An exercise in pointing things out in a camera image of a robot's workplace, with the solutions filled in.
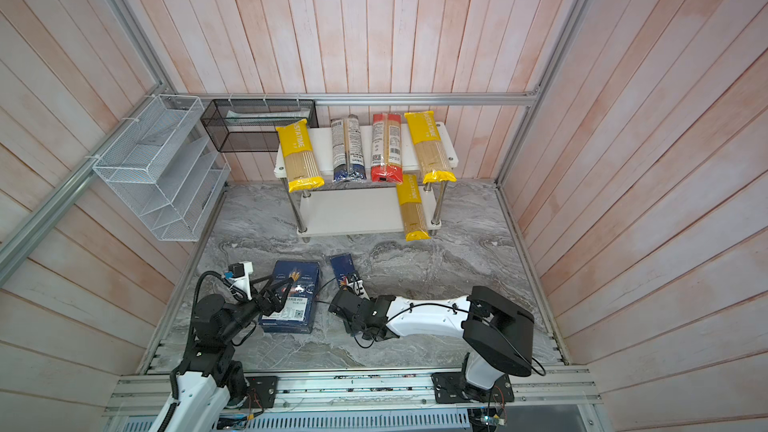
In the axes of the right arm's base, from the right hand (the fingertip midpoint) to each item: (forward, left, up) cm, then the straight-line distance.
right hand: (352, 311), depth 84 cm
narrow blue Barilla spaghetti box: (+14, +4, 0) cm, 14 cm away
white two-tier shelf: (+36, 0, +4) cm, 36 cm away
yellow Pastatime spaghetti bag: (+34, -18, +5) cm, 38 cm away
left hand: (+3, +18, +10) cm, 21 cm away
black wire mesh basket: (+57, +40, +23) cm, 73 cm away
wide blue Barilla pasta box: (-3, +15, +4) cm, 16 cm away
